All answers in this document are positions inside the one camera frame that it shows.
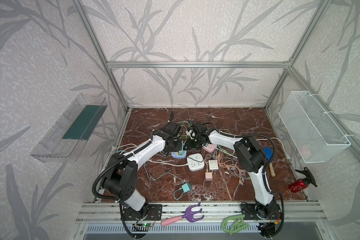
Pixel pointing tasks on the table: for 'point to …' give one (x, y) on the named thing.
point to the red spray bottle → (298, 184)
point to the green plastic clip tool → (233, 224)
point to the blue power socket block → (184, 153)
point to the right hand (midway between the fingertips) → (184, 144)
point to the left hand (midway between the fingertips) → (180, 143)
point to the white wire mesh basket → (315, 136)
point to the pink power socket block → (210, 148)
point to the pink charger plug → (208, 176)
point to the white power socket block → (195, 162)
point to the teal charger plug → (186, 187)
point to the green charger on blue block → (180, 152)
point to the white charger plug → (213, 164)
